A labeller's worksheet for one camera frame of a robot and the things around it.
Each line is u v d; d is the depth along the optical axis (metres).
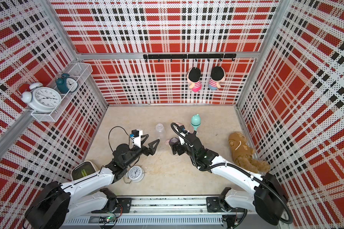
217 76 1.01
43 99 0.62
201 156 0.59
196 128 0.93
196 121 0.90
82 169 0.81
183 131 0.66
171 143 0.84
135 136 0.68
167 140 0.86
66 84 0.72
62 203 0.41
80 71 0.90
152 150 0.72
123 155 0.60
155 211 0.73
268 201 0.40
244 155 0.84
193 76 0.96
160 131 0.93
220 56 0.89
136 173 0.82
